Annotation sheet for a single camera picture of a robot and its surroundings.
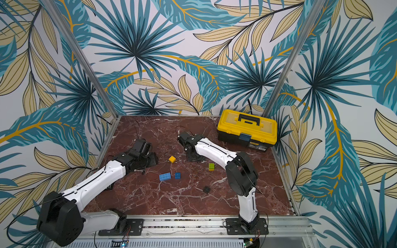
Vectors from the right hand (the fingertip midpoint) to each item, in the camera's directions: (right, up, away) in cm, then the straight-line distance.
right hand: (195, 158), depth 90 cm
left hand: (-22, -1, -6) cm, 23 cm away
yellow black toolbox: (+36, +15, +2) cm, 39 cm away
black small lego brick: (+6, -16, -6) cm, 18 cm away
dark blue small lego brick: (-10, -10, 0) cm, 14 cm away
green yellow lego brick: (+10, -5, +1) cm, 11 cm away
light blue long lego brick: (-17, -10, -1) cm, 20 cm away
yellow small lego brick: (-14, -2, +5) cm, 15 cm away
